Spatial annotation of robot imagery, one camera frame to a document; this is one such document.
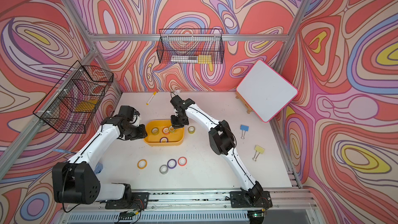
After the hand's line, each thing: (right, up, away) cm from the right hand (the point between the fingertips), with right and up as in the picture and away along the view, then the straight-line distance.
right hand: (176, 130), depth 94 cm
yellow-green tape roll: (-14, -1, +3) cm, 14 cm away
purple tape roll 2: (-1, -17, -9) cm, 19 cm away
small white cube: (-3, +27, +25) cm, 37 cm away
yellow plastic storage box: (-10, -2, +3) cm, 11 cm away
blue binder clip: (+43, +1, +3) cm, 43 cm away
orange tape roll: (-18, -17, -9) cm, 26 cm away
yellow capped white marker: (-21, +24, +25) cm, 41 cm away
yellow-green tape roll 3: (+9, 0, +5) cm, 10 cm away
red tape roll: (-7, -1, +3) cm, 7 cm away
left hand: (-15, -1, -9) cm, 18 cm away
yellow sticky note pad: (+50, -11, -3) cm, 51 cm away
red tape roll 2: (+4, -17, -7) cm, 19 cm away
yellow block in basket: (-38, +15, -22) cm, 46 cm away
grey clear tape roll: (-5, -20, -10) cm, 23 cm away
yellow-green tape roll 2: (-3, +1, -1) cm, 3 cm away
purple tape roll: (-8, -5, 0) cm, 10 cm away
